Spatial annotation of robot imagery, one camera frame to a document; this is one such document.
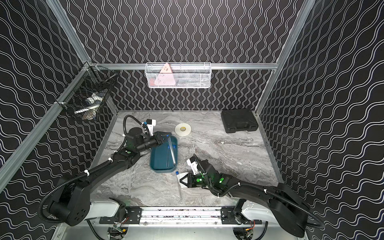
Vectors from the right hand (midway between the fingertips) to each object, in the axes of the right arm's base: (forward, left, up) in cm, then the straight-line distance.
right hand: (180, 180), depth 76 cm
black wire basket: (+46, +61, +19) cm, 78 cm away
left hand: (+20, +5, +15) cm, 25 cm away
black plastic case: (+45, -38, -3) cm, 59 cm away
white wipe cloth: (+2, 0, +1) cm, 3 cm away
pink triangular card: (+53, +10, +26) cm, 60 cm away
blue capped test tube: (+19, +10, -9) cm, 23 cm away
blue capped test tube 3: (-4, 0, -10) cm, 11 cm away
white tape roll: (+41, +2, -9) cm, 42 cm away
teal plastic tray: (+17, +14, -8) cm, 23 cm away
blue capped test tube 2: (+13, +5, +9) cm, 16 cm away
